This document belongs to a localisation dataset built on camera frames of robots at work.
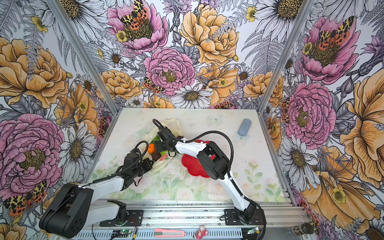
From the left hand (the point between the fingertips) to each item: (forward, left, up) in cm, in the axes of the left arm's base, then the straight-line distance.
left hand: (153, 165), depth 91 cm
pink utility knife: (-33, -10, 0) cm, 35 cm away
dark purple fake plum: (+4, -2, +4) cm, 6 cm away
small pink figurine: (-34, -27, +2) cm, 43 cm away
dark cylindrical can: (-34, -70, +11) cm, 79 cm away
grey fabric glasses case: (+27, -61, +2) cm, 67 cm away
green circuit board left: (-33, +10, -1) cm, 34 cm away
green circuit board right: (-33, -53, 0) cm, 62 cm away
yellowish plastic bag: (+16, +4, +10) cm, 20 cm away
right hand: (+11, -3, +2) cm, 11 cm away
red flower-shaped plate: (-1, -24, 0) cm, 24 cm away
